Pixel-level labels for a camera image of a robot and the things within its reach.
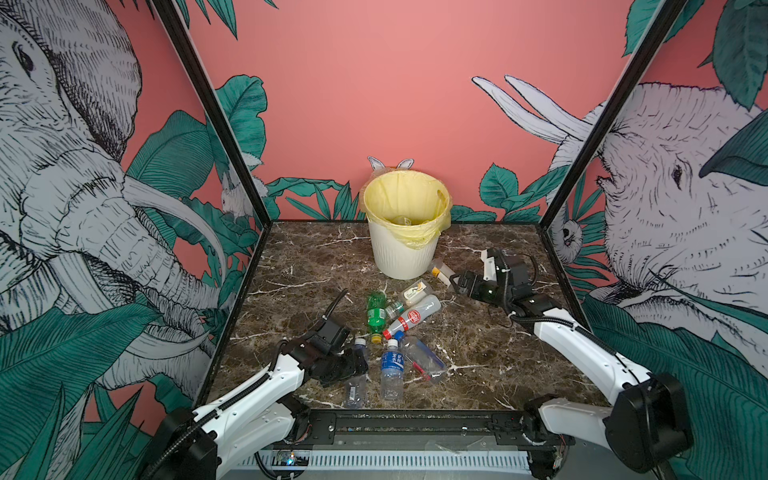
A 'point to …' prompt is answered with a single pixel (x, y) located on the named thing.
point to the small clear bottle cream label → (415, 291)
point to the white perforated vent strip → (398, 461)
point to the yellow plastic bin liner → (412, 207)
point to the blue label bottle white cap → (392, 372)
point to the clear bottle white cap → (357, 388)
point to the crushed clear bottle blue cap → (428, 365)
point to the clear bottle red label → (412, 316)
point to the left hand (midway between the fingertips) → (360, 368)
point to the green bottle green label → (377, 316)
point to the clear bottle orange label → (435, 270)
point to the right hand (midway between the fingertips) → (458, 277)
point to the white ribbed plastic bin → (395, 261)
